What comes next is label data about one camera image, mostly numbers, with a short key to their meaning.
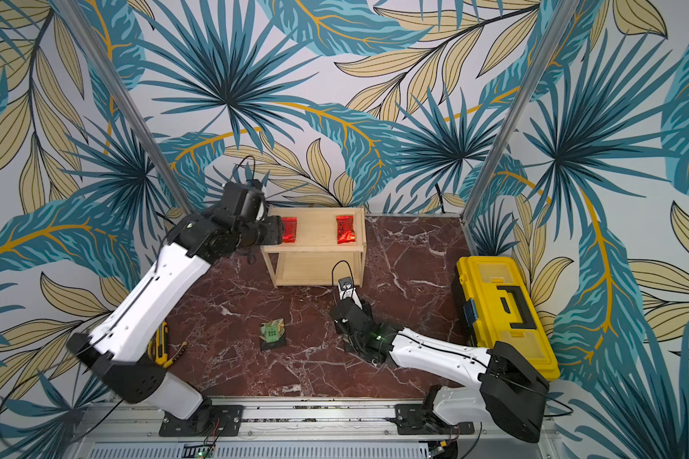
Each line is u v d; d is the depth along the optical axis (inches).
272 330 34.7
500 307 30.2
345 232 33.2
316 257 41.7
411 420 28.8
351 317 23.3
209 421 27.1
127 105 33.2
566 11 26.8
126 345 15.9
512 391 16.2
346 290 26.9
